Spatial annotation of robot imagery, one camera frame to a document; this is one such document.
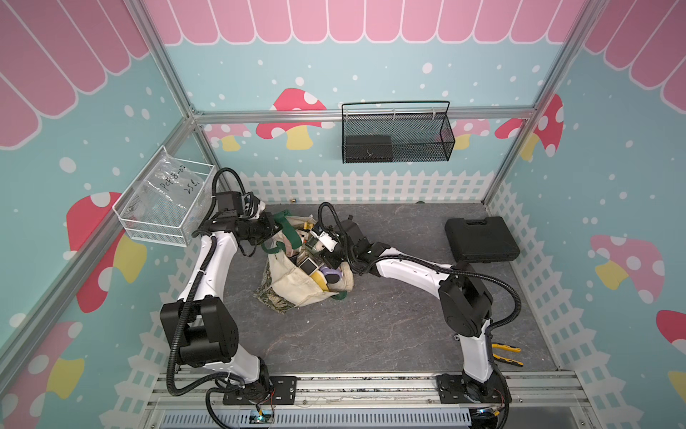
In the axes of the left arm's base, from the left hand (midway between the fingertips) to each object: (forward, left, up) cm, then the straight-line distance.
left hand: (282, 229), depth 84 cm
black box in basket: (+24, -27, +14) cm, 39 cm away
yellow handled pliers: (-32, -68, -20) cm, 77 cm away
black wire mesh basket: (+34, -39, +14) cm, 54 cm away
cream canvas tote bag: (-15, -5, -3) cm, 16 cm away
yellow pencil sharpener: (-12, -12, -11) cm, 20 cm away
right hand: (-2, -12, -7) cm, 14 cm away
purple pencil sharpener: (-10, -16, -10) cm, 21 cm away
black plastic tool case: (+10, -72, -17) cm, 74 cm away
